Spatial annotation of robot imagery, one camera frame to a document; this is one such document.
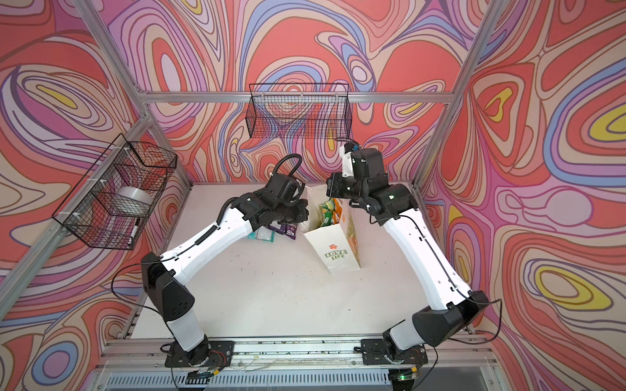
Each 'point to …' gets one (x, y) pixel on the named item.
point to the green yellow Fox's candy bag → (331, 210)
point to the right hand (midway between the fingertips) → (327, 187)
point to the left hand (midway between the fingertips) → (314, 213)
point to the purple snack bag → (287, 229)
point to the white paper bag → (337, 245)
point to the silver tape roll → (133, 195)
